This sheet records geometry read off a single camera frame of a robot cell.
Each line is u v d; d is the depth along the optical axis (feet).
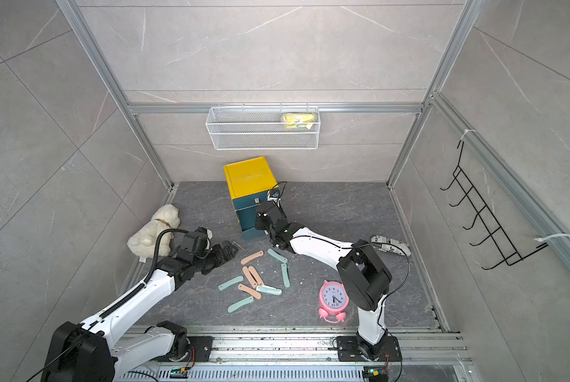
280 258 3.05
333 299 2.67
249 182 2.98
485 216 2.20
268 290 2.80
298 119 2.75
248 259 3.06
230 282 2.86
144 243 2.88
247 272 2.96
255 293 2.78
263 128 3.31
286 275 2.93
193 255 2.10
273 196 2.54
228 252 2.49
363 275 1.56
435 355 2.44
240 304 2.70
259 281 2.88
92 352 1.26
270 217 2.17
